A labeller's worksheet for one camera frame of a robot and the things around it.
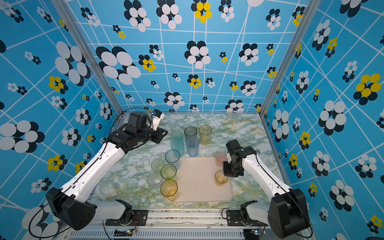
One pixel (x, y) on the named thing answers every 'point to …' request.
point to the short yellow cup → (220, 178)
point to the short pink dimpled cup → (220, 158)
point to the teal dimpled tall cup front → (179, 146)
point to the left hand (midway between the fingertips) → (166, 130)
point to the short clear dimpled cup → (154, 180)
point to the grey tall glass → (190, 131)
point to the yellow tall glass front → (169, 189)
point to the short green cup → (157, 164)
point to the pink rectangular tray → (195, 178)
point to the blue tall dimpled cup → (192, 144)
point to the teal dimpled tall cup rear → (176, 135)
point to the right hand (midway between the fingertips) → (228, 174)
